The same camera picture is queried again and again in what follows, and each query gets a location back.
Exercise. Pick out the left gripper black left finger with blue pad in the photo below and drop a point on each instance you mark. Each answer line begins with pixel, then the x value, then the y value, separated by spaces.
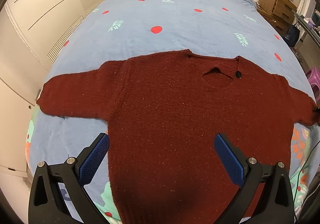
pixel 58 192

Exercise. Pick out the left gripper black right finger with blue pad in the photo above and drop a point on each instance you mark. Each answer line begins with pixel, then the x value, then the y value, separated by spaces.
pixel 264 194

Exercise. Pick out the dark red knitted sweater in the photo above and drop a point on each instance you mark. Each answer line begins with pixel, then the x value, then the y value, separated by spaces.
pixel 163 111

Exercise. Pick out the purple plastic stool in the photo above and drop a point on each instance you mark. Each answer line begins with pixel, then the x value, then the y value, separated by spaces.
pixel 314 81

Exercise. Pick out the dark blue bag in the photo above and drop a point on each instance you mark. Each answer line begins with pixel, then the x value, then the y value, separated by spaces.
pixel 292 35

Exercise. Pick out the grey desk edge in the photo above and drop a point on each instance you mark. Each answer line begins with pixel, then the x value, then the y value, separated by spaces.
pixel 307 31

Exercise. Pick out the wooden drawer cabinet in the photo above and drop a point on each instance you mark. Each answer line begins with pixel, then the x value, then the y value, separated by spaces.
pixel 279 13

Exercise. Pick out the blue patterned bed blanket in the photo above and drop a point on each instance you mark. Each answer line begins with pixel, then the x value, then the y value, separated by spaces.
pixel 120 29

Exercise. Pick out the white wardrobe with louvres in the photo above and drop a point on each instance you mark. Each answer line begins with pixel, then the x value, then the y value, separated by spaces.
pixel 33 33

